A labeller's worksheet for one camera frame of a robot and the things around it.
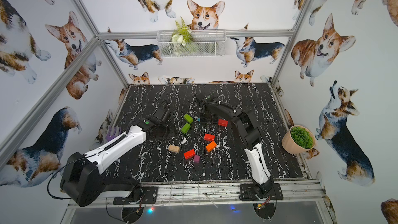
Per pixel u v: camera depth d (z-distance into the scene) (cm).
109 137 92
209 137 91
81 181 41
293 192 76
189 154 85
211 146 88
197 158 85
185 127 96
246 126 59
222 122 97
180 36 82
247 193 73
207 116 84
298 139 80
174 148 86
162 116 66
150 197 73
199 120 87
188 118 100
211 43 92
